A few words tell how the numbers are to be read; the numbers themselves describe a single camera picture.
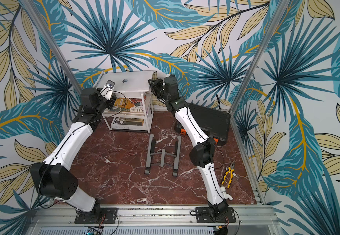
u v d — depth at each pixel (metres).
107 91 0.65
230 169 0.88
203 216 0.73
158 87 0.73
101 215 0.72
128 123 1.07
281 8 0.69
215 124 1.04
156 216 0.75
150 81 0.80
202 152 0.57
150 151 0.88
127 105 0.95
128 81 0.84
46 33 0.77
